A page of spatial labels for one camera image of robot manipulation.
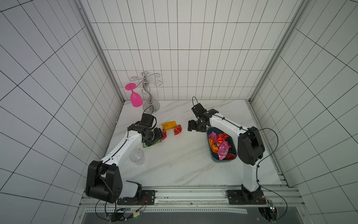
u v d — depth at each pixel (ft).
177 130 3.19
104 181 1.23
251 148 1.68
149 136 2.18
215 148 2.87
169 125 3.29
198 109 2.44
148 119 2.19
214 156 2.66
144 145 2.49
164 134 3.18
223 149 2.76
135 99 3.15
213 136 3.09
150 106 3.73
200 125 2.55
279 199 2.16
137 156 2.86
